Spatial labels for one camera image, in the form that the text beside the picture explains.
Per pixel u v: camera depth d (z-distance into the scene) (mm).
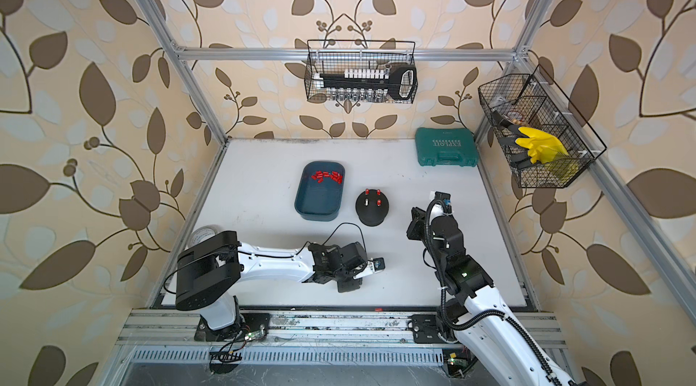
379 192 909
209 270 487
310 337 737
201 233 909
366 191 905
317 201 914
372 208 894
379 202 866
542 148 692
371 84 844
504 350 461
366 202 872
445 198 654
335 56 912
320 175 1083
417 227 675
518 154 650
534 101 794
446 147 1118
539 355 428
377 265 722
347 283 735
